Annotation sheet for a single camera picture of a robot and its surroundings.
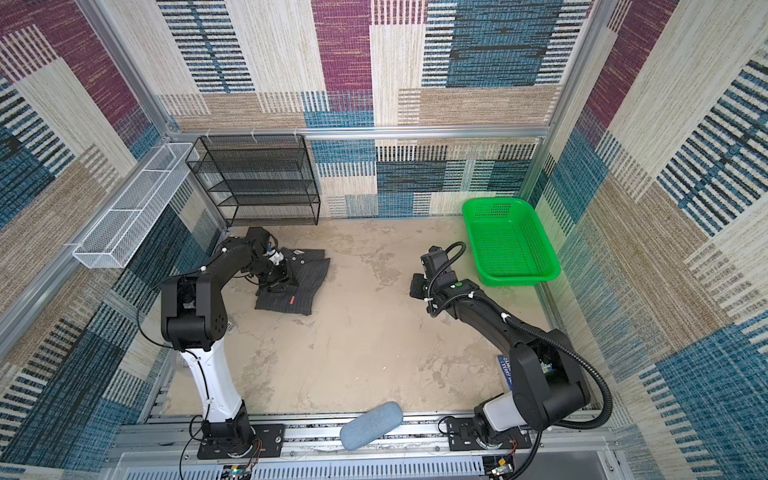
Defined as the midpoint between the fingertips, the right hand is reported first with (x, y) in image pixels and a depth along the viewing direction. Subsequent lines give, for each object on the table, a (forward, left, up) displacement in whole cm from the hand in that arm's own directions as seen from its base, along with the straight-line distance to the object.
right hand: (417, 288), depth 89 cm
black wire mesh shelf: (+43, +54, +8) cm, 69 cm away
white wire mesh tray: (+5, +72, +24) cm, 76 cm away
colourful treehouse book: (-22, -22, -8) cm, 32 cm away
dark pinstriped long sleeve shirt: (+13, +35, -6) cm, 38 cm away
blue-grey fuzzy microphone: (-34, +14, -7) cm, 37 cm away
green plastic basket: (+23, -36, -11) cm, 45 cm away
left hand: (+7, +39, -5) cm, 39 cm away
